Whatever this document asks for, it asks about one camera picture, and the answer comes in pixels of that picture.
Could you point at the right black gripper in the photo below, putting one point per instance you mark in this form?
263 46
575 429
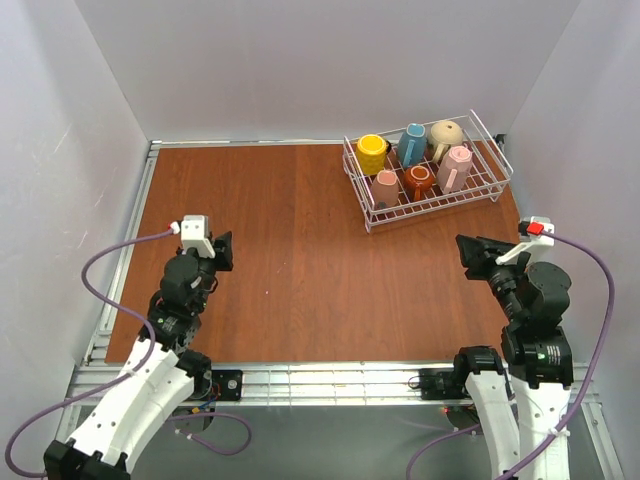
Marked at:
477 255

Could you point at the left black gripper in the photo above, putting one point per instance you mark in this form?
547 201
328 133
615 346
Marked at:
223 251

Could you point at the white mug pink handle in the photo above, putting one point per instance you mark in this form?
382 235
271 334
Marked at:
454 169

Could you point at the brown black mug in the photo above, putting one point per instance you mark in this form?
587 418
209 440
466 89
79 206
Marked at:
418 180

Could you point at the white mug brown dots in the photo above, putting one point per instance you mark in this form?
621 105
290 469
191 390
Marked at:
385 189

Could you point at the beige round mug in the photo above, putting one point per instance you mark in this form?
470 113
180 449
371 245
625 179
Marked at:
442 137

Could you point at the blue mug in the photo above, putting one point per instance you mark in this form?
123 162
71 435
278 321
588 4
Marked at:
411 146

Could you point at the yellow textured cup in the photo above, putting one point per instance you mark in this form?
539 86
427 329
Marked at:
371 153

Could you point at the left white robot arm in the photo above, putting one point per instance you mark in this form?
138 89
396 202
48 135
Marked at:
161 371

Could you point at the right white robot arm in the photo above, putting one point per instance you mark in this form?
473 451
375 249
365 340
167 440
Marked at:
521 392

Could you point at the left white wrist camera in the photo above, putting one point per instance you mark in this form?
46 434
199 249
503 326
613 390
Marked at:
194 234

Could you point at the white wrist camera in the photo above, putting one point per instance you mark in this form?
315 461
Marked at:
534 239
194 234

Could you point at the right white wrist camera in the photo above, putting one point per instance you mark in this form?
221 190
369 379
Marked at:
534 239

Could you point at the white wire dish rack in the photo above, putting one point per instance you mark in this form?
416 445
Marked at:
489 175

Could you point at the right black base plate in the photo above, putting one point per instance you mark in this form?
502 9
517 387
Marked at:
438 384

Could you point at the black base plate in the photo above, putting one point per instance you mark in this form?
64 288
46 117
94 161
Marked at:
222 385
438 384

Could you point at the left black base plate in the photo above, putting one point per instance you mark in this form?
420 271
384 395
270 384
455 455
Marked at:
222 385

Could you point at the aluminium frame rail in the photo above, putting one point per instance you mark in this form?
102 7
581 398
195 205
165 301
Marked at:
327 384

